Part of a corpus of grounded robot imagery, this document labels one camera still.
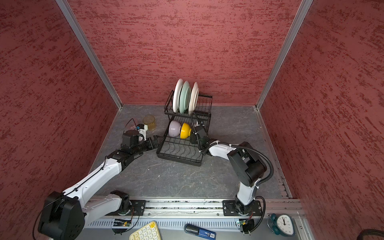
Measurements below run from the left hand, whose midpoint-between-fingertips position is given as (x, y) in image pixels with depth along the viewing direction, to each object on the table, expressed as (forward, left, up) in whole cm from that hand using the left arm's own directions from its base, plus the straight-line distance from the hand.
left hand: (158, 142), depth 84 cm
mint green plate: (+17, -15, +20) cm, 30 cm away
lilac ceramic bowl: (+12, -7, -3) cm, 15 cm away
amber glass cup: (+22, +11, -8) cm, 26 cm away
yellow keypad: (-41, -1, -11) cm, 42 cm away
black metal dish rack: (+9, -13, -11) cm, 19 cm away
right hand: (+9, -21, -8) cm, 24 cm away
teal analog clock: (-37, -62, -9) cm, 72 cm away
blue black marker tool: (-40, -20, -8) cm, 45 cm away
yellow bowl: (+11, -15, -4) cm, 19 cm away
